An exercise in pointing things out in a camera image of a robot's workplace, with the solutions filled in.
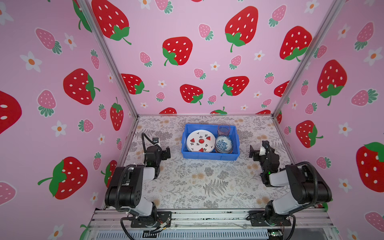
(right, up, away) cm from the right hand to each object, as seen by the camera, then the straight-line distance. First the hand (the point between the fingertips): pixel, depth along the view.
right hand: (259, 145), depth 91 cm
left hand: (-63, -2, +4) cm, 63 cm away
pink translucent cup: (-20, +10, +12) cm, 25 cm away
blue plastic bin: (-45, -6, +4) cm, 46 cm away
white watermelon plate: (-37, +2, +10) cm, 38 cm away
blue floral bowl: (-22, 0, +2) cm, 22 cm away
